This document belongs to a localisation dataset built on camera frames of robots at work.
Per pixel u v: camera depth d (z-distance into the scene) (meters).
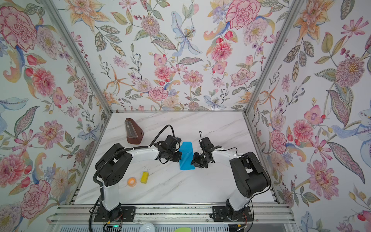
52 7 0.70
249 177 0.46
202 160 0.80
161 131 0.73
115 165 0.52
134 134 0.97
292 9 0.71
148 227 0.66
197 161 0.81
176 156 0.85
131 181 0.84
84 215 0.76
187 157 0.93
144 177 0.86
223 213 0.74
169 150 0.78
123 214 0.73
